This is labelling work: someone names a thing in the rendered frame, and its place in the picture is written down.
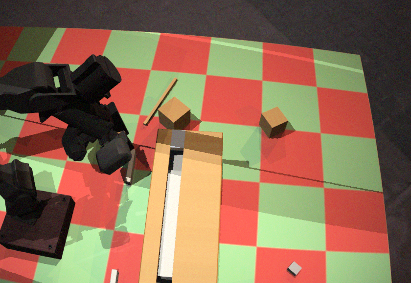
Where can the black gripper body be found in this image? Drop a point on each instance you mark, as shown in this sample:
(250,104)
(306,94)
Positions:
(98,124)

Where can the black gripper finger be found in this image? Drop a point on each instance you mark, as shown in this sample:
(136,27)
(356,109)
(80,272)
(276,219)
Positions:
(118,122)
(125,137)

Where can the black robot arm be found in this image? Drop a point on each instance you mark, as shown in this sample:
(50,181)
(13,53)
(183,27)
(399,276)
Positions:
(30,89)

